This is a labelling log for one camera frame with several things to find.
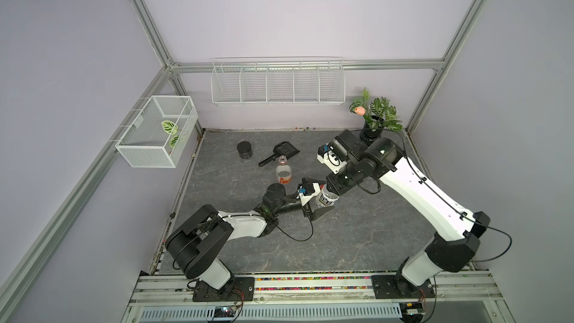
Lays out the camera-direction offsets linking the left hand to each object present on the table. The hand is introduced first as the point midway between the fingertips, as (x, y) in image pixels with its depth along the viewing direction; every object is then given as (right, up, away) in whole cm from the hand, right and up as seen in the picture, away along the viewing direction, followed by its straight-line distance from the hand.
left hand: (328, 194), depth 76 cm
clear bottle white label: (-2, 0, -5) cm, 6 cm away
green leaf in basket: (-57, +24, +4) cm, 62 cm away
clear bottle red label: (-16, +7, +15) cm, 23 cm away
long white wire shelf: (-11, +47, +24) cm, 54 cm away
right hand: (0, +4, -5) cm, 7 cm away
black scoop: (-17, +16, +33) cm, 41 cm away
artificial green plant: (+22, +30, +13) cm, 39 cm away
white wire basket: (-63, +21, +6) cm, 66 cm away
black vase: (+24, +23, +29) cm, 44 cm away
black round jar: (-37, +16, +33) cm, 52 cm away
